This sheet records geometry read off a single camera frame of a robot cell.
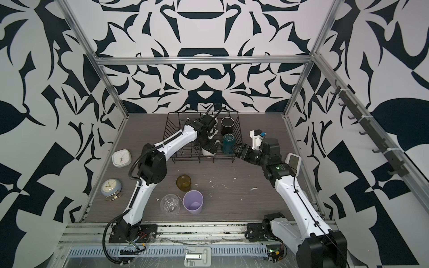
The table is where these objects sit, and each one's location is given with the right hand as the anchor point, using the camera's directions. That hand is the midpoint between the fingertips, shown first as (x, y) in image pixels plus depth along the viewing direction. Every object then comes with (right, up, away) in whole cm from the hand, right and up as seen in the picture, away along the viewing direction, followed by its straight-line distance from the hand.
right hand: (236, 148), depth 76 cm
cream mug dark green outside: (-2, +1, +16) cm, 16 cm away
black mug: (-3, +11, +23) cm, 26 cm away
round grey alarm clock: (-60, -21, +7) cm, 64 cm away
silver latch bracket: (-16, -43, -8) cm, 46 cm away
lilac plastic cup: (-20, -26, +5) cm, 33 cm away
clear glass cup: (-31, -28, +7) cm, 43 cm away
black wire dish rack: (-7, +6, +30) cm, 31 cm away
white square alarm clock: (-62, -8, +19) cm, 65 cm away
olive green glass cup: (-26, -19, +11) cm, 34 cm away
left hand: (-12, +1, +19) cm, 23 cm away
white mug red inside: (-13, -5, +18) cm, 23 cm away
